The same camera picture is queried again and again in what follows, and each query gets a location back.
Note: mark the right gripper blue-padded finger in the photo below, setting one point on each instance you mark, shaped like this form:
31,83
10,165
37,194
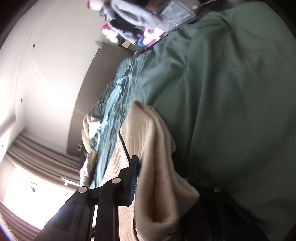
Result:
93,213

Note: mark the cream chevron knit pants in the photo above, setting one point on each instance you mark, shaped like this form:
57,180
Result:
162,196

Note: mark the grey curtain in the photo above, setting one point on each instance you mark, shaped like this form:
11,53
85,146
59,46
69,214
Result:
36,181

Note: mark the beige cloth pile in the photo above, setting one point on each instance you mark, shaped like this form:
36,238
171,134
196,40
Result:
90,138

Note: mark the brown headboard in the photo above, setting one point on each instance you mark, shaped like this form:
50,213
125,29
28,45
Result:
98,76

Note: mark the green bed cover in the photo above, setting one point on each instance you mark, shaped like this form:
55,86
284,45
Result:
225,88

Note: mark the clothes pile beside bed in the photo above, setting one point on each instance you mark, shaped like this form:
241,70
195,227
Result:
143,22

